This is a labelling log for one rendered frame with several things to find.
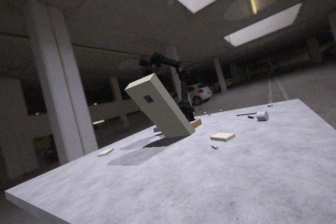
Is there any beige service panel with round hole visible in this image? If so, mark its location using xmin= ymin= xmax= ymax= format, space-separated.
xmin=125 ymin=73 xmax=196 ymax=137

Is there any white flat rectangular block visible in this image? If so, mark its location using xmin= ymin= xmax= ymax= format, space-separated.
xmin=98 ymin=148 xmax=114 ymax=157
xmin=210 ymin=133 xmax=236 ymax=142

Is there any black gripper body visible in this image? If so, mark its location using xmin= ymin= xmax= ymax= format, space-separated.
xmin=152 ymin=67 xmax=166 ymax=80

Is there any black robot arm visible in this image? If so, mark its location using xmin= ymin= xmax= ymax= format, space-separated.
xmin=138 ymin=52 xmax=196 ymax=122

